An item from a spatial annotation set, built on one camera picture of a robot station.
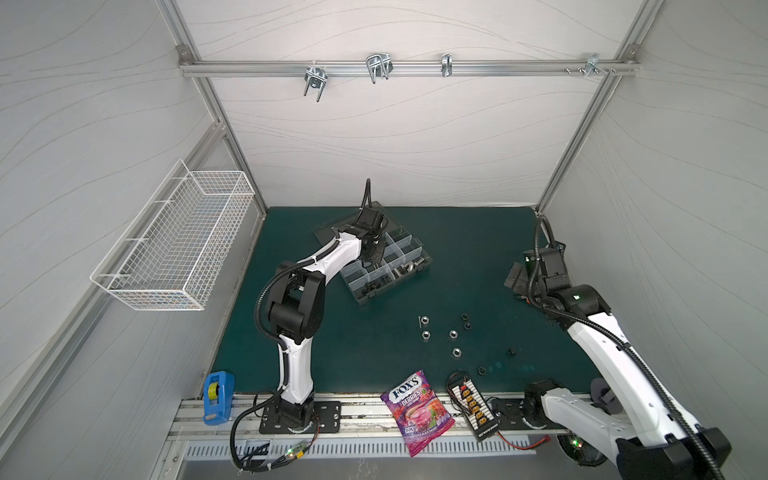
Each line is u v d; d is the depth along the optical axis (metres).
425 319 0.90
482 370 0.80
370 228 0.77
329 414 0.74
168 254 0.68
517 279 0.72
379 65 0.77
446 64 0.78
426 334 0.87
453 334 0.87
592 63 0.77
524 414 0.73
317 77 0.79
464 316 0.91
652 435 0.39
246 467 0.67
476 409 0.73
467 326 0.88
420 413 0.73
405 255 1.01
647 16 0.72
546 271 0.56
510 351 0.83
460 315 0.91
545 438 0.71
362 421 0.73
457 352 0.84
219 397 0.73
